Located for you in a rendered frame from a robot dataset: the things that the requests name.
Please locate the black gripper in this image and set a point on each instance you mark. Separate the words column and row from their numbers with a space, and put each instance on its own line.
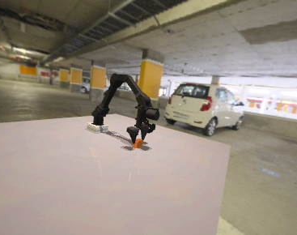
column 133, row 131

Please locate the orange block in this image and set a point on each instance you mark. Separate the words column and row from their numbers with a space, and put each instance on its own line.
column 138, row 143

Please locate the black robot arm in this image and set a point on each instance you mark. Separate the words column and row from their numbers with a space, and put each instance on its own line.
column 145, row 108

